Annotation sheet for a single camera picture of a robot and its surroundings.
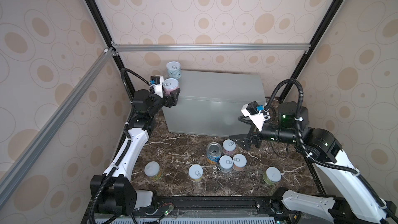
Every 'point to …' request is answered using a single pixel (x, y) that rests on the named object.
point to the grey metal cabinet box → (210, 101)
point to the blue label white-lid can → (226, 163)
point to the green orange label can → (271, 175)
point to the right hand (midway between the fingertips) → (236, 127)
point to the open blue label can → (213, 152)
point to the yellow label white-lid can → (195, 172)
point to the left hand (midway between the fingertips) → (175, 85)
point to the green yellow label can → (153, 170)
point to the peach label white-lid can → (239, 162)
